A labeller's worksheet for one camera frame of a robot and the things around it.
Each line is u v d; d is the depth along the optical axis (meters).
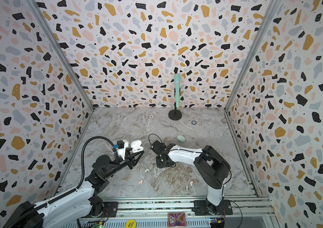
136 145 0.74
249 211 0.75
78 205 0.57
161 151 0.71
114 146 0.64
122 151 0.66
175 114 1.17
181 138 1.02
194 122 1.13
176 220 0.70
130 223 0.70
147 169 0.88
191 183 0.83
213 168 0.48
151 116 1.17
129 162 0.66
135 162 0.70
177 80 0.96
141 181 0.83
